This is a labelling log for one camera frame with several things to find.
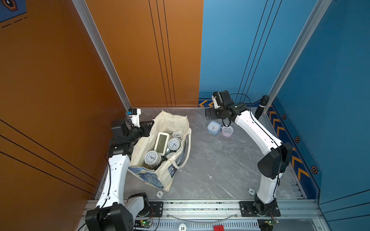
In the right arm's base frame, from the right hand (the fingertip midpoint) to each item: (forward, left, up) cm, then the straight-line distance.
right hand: (213, 112), depth 86 cm
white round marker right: (-38, -20, -24) cm, 49 cm away
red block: (-54, 0, -22) cm, 59 cm away
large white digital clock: (-15, +30, -10) cm, 35 cm away
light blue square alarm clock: (+4, -3, -20) cm, 20 cm away
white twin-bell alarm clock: (-14, +23, -13) cm, 30 cm away
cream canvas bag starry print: (-22, +36, +1) cm, 42 cm away
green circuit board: (-52, +38, -25) cm, 70 cm away
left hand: (-11, +33, +5) cm, 35 cm away
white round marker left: (-39, +31, -24) cm, 55 cm away
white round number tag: (-55, +17, -17) cm, 60 cm away
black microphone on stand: (+6, -31, +3) cm, 32 cm away
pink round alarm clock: (+1, -13, -21) cm, 25 cm away
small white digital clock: (-8, +22, -11) cm, 25 cm away
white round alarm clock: (-25, +34, -11) cm, 44 cm away
